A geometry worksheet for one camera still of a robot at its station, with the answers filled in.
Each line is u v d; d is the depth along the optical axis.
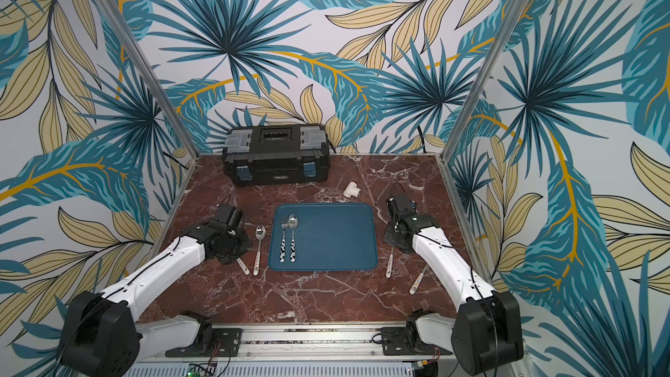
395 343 0.73
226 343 0.72
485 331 0.40
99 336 0.39
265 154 0.96
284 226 0.96
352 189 1.06
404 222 0.59
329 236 0.95
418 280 0.85
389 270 0.87
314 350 0.73
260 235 0.93
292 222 0.95
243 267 0.86
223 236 0.64
